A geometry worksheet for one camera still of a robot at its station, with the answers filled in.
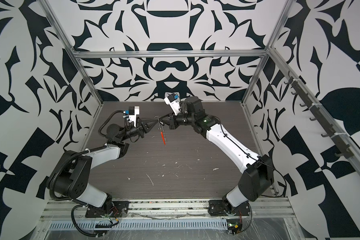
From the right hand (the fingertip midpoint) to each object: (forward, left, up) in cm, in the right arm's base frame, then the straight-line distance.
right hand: (160, 118), depth 70 cm
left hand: (+1, +1, -1) cm, 1 cm away
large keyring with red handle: (-4, 0, -5) cm, 6 cm away
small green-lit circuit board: (-39, -33, -34) cm, 62 cm away
